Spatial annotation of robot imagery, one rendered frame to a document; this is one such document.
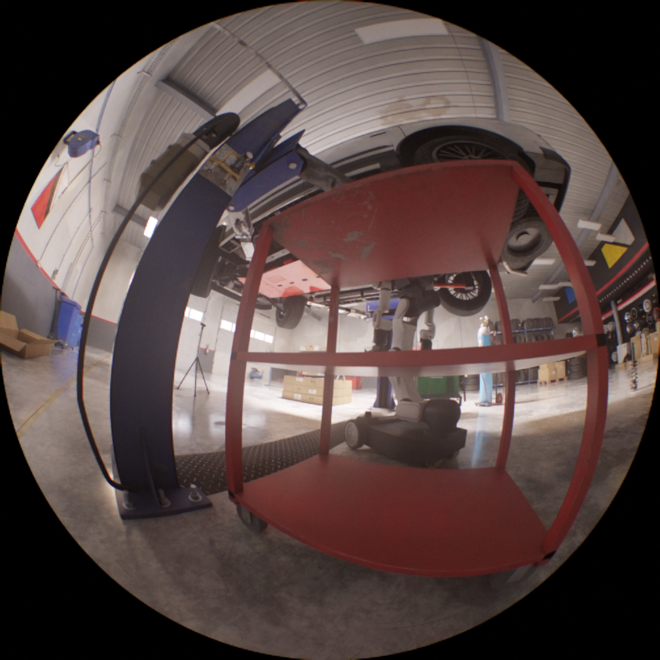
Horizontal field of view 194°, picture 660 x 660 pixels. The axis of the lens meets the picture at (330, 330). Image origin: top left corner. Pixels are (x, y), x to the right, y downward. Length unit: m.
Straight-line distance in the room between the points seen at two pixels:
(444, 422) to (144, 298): 1.26
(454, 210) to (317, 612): 0.89
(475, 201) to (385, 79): 3.77
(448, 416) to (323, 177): 1.39
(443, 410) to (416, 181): 0.94
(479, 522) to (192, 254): 1.03
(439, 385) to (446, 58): 5.16
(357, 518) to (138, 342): 0.68
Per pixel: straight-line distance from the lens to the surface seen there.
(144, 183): 0.87
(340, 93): 4.17
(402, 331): 1.29
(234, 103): 4.00
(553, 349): 0.30
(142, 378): 0.62
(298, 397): 3.60
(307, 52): 4.22
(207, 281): 2.42
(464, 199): 0.54
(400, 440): 1.05
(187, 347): 10.09
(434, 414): 1.06
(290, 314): 3.15
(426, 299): 1.19
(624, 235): 9.77
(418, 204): 0.52
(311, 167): 1.15
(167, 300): 0.64
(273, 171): 1.18
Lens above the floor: 0.45
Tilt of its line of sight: 14 degrees up
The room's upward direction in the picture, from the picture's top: 4 degrees clockwise
